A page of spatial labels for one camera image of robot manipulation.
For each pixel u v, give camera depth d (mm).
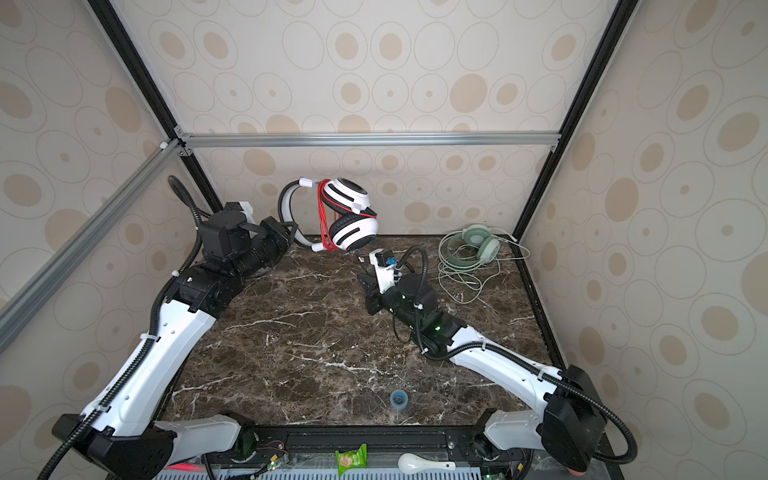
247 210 609
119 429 369
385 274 615
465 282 1050
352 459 700
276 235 574
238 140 915
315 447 748
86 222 650
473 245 1154
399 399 809
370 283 638
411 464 704
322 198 580
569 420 398
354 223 547
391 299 636
